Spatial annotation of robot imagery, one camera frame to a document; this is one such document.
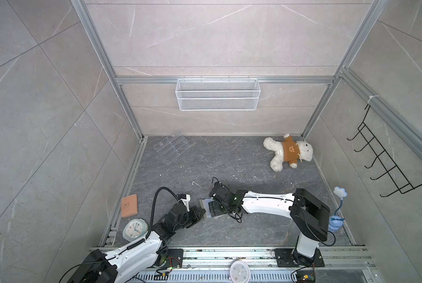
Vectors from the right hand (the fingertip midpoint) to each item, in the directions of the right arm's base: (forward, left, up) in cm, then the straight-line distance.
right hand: (217, 208), depth 86 cm
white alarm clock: (-9, +39, +1) cm, 40 cm away
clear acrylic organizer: (+38, +27, +4) cm, 47 cm away
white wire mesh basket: (+57, -2, +28) cm, 63 cm away
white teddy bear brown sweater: (+31, -43, +6) cm, 53 cm away
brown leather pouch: (+3, +45, 0) cm, 45 cm away
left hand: (-1, +4, +3) cm, 5 cm away
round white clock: (-26, -9, +1) cm, 27 cm away
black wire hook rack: (+2, -66, +29) cm, 72 cm away
